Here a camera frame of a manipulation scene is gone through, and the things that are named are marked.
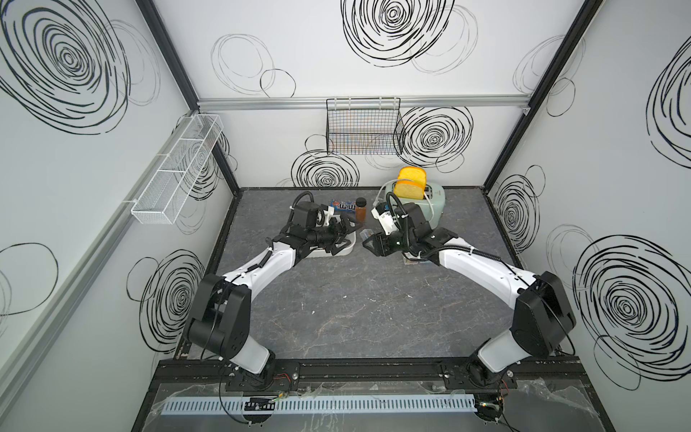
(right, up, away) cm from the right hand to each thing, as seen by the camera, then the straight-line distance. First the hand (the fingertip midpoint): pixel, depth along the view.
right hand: (370, 241), depth 82 cm
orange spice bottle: (-2, +10, +21) cm, 23 cm away
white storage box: (-6, 0, +17) cm, 18 cm away
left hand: (-4, +3, -1) cm, 5 cm away
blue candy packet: (-11, +12, +30) cm, 34 cm away
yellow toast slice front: (+14, +17, +10) cm, 24 cm away
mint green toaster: (+23, +13, +13) cm, 30 cm away
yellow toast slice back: (+17, +23, +14) cm, 32 cm away
